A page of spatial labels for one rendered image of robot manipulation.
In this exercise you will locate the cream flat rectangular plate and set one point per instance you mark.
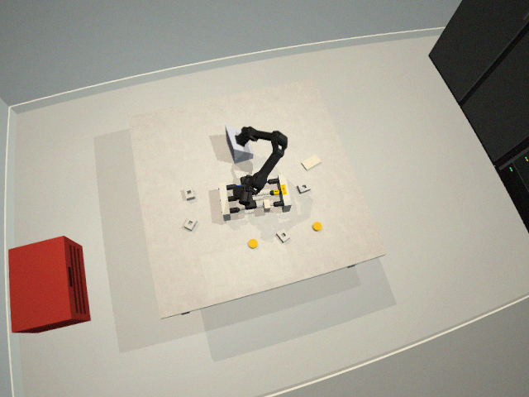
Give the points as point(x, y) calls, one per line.
point(311, 162)

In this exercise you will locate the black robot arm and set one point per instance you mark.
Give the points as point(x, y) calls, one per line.
point(259, 179)

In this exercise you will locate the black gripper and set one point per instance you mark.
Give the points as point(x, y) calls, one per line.
point(253, 202)

